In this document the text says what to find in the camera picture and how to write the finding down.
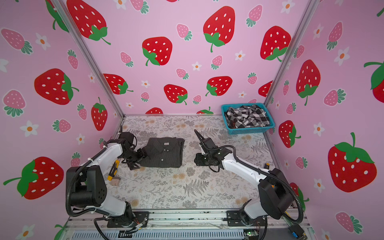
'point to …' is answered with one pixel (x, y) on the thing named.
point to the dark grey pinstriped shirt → (163, 152)
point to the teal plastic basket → (253, 130)
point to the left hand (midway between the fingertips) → (146, 160)
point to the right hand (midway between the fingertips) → (195, 160)
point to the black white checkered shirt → (246, 116)
